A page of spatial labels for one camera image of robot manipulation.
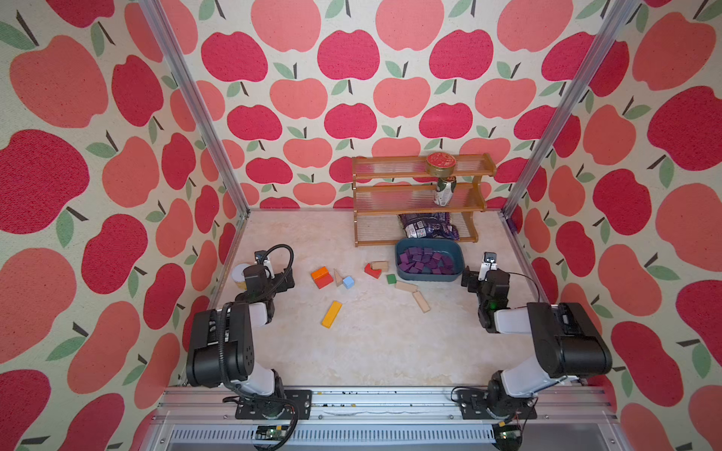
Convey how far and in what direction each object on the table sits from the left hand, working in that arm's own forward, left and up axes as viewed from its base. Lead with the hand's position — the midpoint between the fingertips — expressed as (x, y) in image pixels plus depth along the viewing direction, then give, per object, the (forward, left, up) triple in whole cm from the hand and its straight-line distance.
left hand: (278, 272), depth 95 cm
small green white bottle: (+22, -57, +18) cm, 64 cm away
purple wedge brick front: (+8, -45, -3) cm, 45 cm away
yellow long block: (-13, -19, -5) cm, 23 cm away
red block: (+4, -32, -5) cm, 33 cm away
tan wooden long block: (-10, -50, -5) cm, 51 cm away
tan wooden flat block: (-2, -44, -6) cm, 45 cm away
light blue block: (-1, -24, -4) cm, 25 cm away
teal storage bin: (+11, -63, 0) cm, 64 cm away
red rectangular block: (0, -15, -6) cm, 16 cm away
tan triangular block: (+1, -20, -4) cm, 21 cm away
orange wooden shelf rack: (+37, -43, +2) cm, 57 cm away
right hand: (-2, -71, +2) cm, 71 cm away
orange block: (+4, -13, -5) cm, 15 cm away
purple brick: (+8, -61, -5) cm, 62 cm away
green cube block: (+1, -40, -6) cm, 40 cm away
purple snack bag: (+19, -54, +4) cm, 58 cm away
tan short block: (+5, -37, -4) cm, 37 cm away
